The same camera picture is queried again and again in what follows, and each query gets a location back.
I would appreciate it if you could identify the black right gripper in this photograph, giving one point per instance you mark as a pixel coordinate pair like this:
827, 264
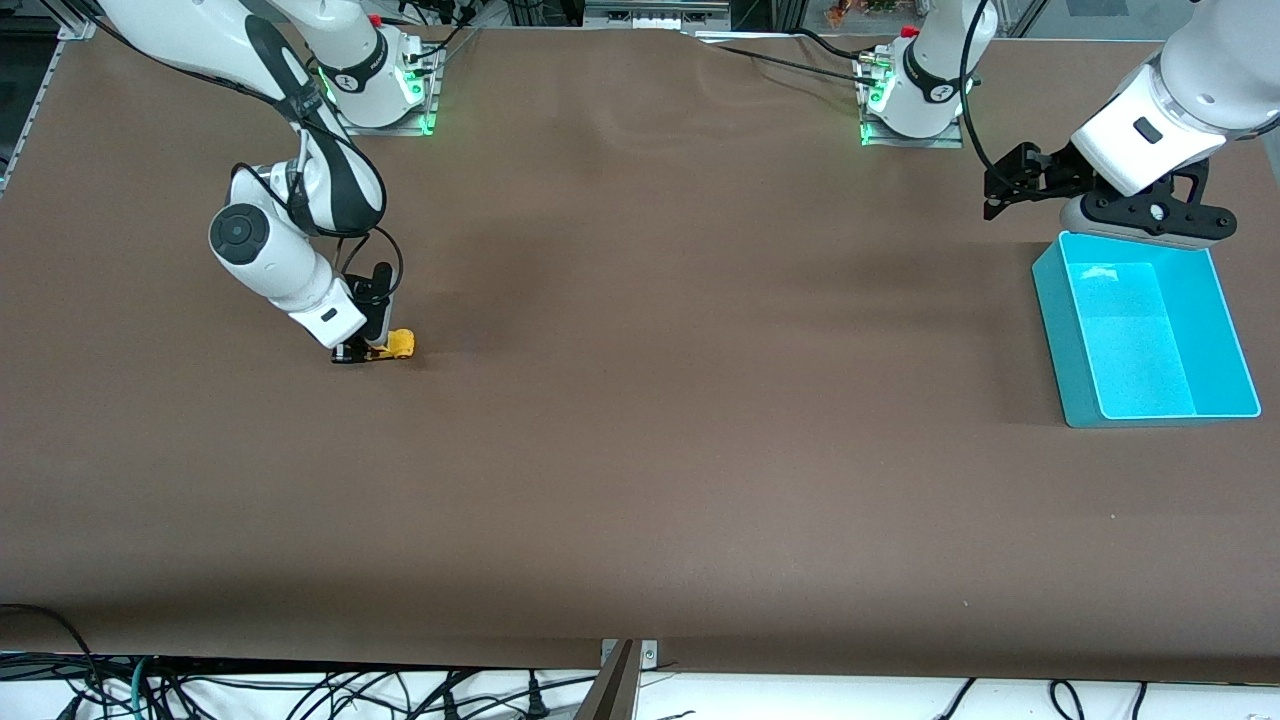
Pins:
375, 322

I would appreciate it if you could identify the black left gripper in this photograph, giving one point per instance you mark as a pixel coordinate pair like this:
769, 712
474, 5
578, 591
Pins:
1058, 172

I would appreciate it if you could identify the yellow beetle toy car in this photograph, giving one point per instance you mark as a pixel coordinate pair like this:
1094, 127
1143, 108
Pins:
402, 344

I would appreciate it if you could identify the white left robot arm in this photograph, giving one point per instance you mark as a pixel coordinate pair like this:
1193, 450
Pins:
1190, 90

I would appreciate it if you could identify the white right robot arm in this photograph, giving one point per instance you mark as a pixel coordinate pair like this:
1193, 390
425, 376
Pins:
270, 255

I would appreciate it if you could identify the turquoise plastic bin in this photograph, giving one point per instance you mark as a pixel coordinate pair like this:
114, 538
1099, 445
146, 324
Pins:
1140, 340

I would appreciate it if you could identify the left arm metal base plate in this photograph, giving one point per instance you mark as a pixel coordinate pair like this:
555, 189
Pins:
930, 143

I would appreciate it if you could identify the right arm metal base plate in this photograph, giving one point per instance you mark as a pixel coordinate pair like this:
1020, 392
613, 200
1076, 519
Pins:
400, 129

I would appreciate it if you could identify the aluminium frame rail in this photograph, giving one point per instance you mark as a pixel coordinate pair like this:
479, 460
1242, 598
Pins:
655, 12

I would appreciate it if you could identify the grey aluminium side rail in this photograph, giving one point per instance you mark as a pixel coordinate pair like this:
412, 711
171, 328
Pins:
31, 110

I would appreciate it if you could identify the small metal table bracket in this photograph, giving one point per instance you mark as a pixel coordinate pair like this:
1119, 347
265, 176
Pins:
650, 655

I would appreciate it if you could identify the dark wedge post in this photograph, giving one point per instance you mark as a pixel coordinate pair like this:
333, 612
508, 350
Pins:
610, 695

